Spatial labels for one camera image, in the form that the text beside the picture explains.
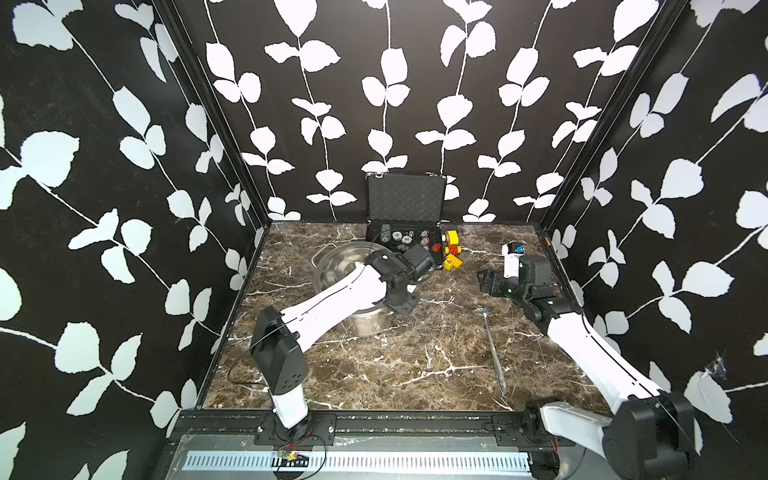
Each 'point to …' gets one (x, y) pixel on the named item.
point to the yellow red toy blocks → (451, 250)
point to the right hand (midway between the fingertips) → (486, 267)
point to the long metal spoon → (482, 311)
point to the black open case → (405, 208)
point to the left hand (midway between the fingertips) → (404, 301)
